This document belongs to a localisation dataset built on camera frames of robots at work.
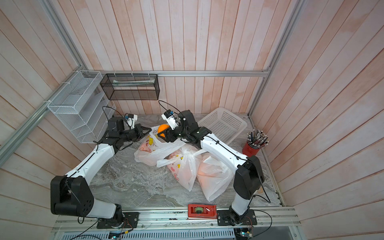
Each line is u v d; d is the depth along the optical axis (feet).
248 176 1.45
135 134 2.40
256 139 2.80
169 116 2.18
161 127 2.38
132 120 2.54
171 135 2.22
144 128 2.59
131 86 3.39
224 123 3.75
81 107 2.36
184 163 2.56
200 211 2.35
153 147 2.73
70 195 1.36
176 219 2.45
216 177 2.58
